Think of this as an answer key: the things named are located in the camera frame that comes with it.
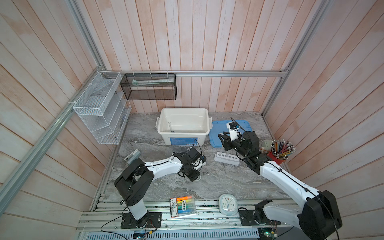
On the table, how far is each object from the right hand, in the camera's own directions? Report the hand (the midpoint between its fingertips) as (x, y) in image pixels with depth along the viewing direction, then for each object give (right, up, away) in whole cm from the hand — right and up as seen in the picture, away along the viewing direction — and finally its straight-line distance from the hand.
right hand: (221, 133), depth 80 cm
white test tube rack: (+6, -16, +11) cm, 20 cm away
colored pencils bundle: (+36, -9, +4) cm, 38 cm away
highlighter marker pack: (-21, -38, -4) cm, 44 cm away
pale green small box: (+34, -8, +17) cm, 39 cm away
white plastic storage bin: (-21, +5, +30) cm, 37 cm away
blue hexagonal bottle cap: (-31, +7, +20) cm, 37 cm away
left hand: (-14, -27, +6) cm, 31 cm away
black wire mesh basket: (-46, +33, +25) cm, 62 cm away
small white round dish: (-12, -26, +5) cm, 29 cm away
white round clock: (+3, -37, -4) cm, 37 cm away
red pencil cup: (+34, -16, +4) cm, 38 cm away
